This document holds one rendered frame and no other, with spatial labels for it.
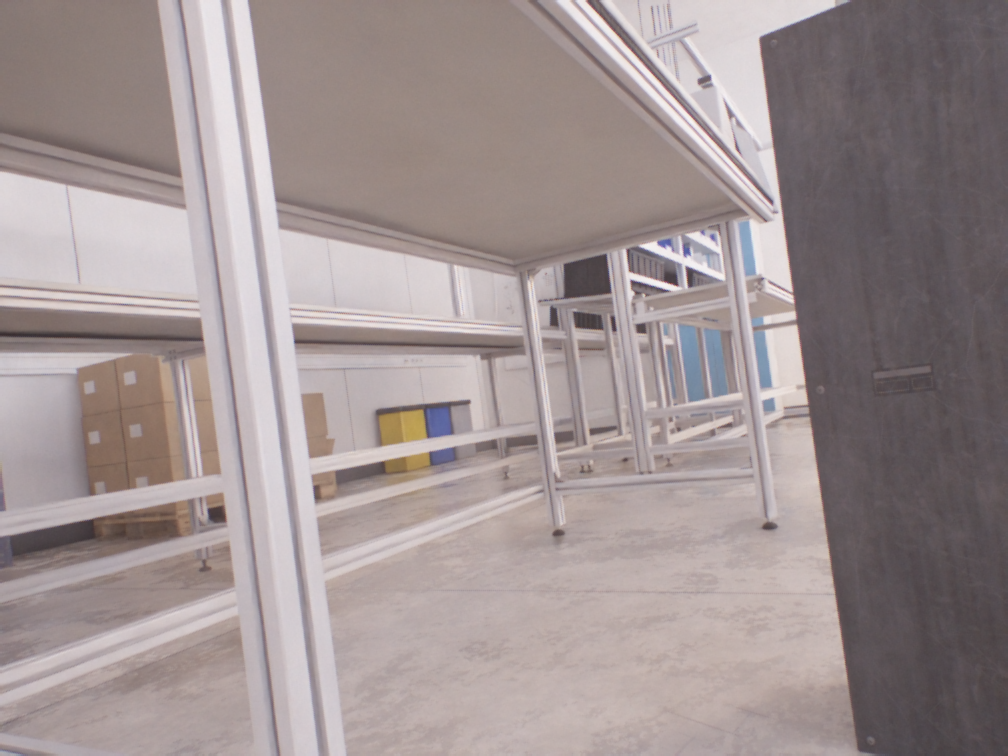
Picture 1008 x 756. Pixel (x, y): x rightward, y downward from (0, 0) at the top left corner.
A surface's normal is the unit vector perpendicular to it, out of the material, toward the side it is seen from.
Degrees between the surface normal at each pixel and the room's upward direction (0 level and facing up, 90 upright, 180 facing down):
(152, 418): 90
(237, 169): 90
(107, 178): 90
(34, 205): 90
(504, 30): 180
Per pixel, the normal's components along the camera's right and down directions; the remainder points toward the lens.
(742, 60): -0.47, 0.05
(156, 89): 0.13, 0.99
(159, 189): 0.87, -0.12
